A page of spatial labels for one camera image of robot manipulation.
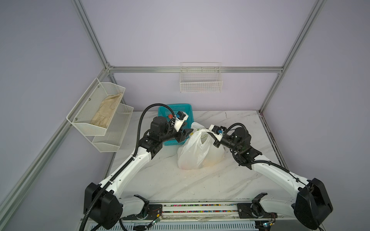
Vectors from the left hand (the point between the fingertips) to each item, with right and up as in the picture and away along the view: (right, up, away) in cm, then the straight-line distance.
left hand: (188, 127), depth 74 cm
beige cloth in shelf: (-46, +5, +2) cm, 46 cm away
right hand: (+10, -1, 0) cm, 10 cm away
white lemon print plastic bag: (+6, -13, +2) cm, 15 cm away
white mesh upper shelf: (-53, +7, +4) cm, 53 cm away
